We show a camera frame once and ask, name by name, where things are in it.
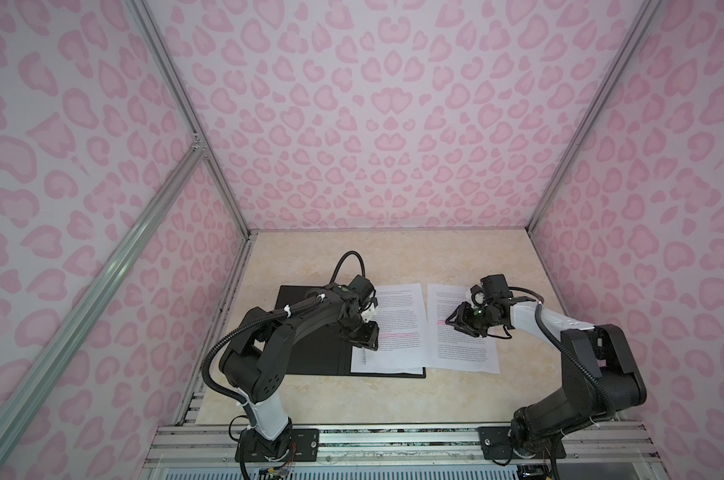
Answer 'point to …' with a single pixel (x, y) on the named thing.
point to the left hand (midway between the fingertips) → (373, 341)
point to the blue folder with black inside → (325, 351)
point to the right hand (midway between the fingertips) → (452, 319)
